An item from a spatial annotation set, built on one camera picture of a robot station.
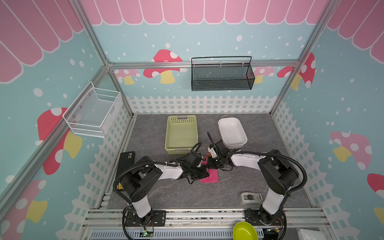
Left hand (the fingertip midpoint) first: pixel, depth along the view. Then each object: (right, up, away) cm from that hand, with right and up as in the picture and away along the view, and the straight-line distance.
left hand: (209, 178), depth 87 cm
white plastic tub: (+19, +26, +21) cm, 39 cm away
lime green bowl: (+15, -20, -16) cm, 30 cm away
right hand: (-2, +6, +5) cm, 8 cm away
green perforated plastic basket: (-18, +25, +13) cm, 34 cm away
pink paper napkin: (+3, +2, +2) cm, 4 cm away
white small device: (+21, -7, -10) cm, 24 cm away
